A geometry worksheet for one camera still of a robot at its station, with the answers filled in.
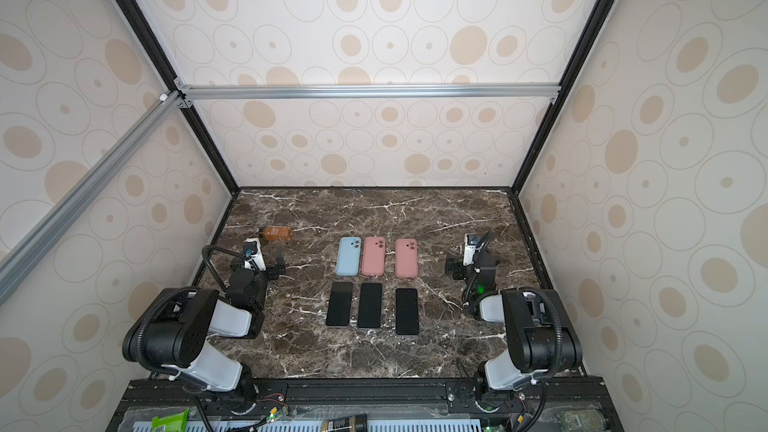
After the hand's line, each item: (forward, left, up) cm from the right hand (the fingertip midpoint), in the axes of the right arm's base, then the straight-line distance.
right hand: (466, 250), depth 94 cm
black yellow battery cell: (-45, +32, -2) cm, 55 cm away
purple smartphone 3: (-17, +19, -6) cm, 27 cm away
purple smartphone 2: (-15, +31, -7) cm, 35 cm away
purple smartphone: (-15, +40, -6) cm, 43 cm away
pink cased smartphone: (+2, +30, -9) cm, 32 cm away
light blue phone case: (+2, +38, -6) cm, 39 cm away
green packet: (-44, +75, -3) cm, 88 cm away
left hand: (-1, +60, +7) cm, 61 cm away
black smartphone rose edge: (+1, +19, -7) cm, 20 cm away
